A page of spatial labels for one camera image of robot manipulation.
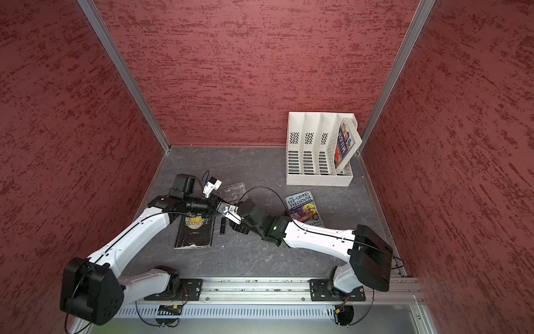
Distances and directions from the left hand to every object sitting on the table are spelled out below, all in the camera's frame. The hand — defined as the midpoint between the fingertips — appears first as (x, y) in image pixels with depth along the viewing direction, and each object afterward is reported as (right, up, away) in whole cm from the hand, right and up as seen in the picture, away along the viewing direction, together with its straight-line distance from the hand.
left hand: (230, 212), depth 75 cm
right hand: (+2, -1, +2) cm, 3 cm away
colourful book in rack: (+51, +29, +19) cm, 62 cm away
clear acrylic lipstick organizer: (-3, +4, +20) cm, 21 cm away
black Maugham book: (-17, -11, +11) cm, 23 cm away
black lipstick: (-7, -9, +15) cm, 19 cm away
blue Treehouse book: (+29, -2, +17) cm, 34 cm away
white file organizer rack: (+38, +27, +43) cm, 63 cm away
